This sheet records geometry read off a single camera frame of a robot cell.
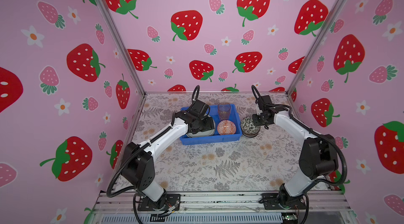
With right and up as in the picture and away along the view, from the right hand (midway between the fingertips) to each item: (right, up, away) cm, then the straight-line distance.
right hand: (257, 120), depth 92 cm
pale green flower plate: (-33, -9, +3) cm, 34 cm away
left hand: (-28, -3, -8) cm, 30 cm away
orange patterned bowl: (-18, -5, +6) cm, 20 cm away
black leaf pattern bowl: (-4, -6, +3) cm, 8 cm away
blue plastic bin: (-24, -11, +2) cm, 26 cm away
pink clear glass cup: (-19, +5, +9) cm, 22 cm away
